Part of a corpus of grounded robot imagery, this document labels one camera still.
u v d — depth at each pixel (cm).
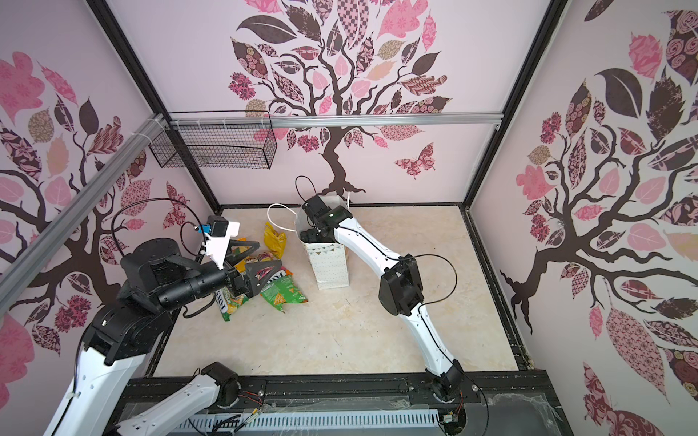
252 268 47
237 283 48
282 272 55
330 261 82
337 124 97
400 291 58
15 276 49
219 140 95
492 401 72
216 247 46
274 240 100
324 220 67
